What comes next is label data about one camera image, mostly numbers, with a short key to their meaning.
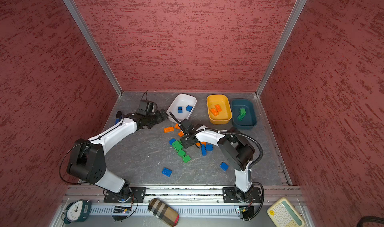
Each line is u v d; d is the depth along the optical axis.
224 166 0.84
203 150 0.87
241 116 1.04
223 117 1.05
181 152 0.87
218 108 1.10
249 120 1.04
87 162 0.44
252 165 0.51
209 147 0.89
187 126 0.74
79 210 0.67
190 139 0.67
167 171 0.80
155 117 0.82
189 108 1.09
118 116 1.02
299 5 0.75
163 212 0.67
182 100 1.13
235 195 0.74
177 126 1.00
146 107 0.70
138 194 0.74
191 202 0.73
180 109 1.06
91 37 0.88
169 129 0.98
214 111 1.07
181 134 0.97
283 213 0.68
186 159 0.86
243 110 1.03
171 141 0.94
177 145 0.89
